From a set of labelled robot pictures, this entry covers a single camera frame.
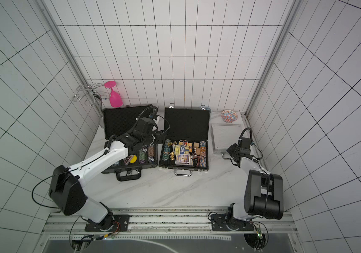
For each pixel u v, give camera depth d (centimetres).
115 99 107
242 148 71
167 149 96
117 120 99
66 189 41
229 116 117
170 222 74
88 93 106
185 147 95
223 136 108
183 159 90
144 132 63
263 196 44
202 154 94
